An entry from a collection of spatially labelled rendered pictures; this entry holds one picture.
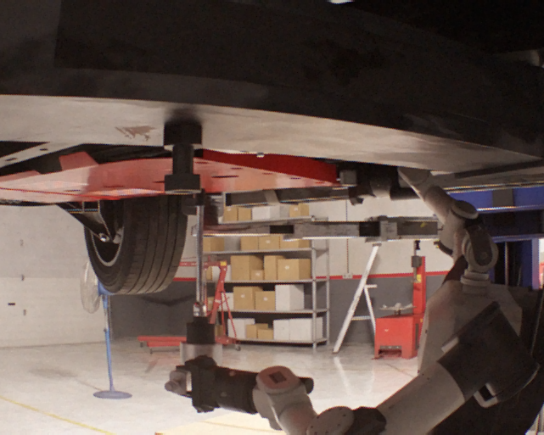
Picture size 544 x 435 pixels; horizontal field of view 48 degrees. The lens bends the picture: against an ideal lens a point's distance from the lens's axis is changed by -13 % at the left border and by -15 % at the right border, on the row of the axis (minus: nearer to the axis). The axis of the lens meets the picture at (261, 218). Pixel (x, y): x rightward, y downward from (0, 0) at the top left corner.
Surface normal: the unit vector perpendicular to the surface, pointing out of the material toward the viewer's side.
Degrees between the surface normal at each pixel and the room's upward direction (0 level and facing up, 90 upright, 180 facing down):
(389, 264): 90
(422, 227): 90
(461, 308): 52
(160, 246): 117
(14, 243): 90
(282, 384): 21
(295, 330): 90
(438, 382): 61
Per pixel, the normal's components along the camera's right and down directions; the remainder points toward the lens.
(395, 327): -0.57, -0.04
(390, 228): 0.32, -0.07
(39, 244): 0.82, -0.06
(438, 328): -0.83, -0.09
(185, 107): 0.02, 1.00
